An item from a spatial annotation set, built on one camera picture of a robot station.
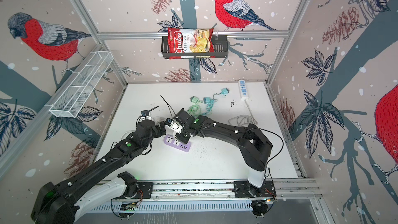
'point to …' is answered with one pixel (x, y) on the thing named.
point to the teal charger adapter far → (225, 90)
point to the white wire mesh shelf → (76, 94)
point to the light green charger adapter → (195, 99)
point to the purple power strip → (169, 140)
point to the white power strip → (243, 90)
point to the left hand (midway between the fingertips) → (157, 124)
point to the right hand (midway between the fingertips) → (177, 138)
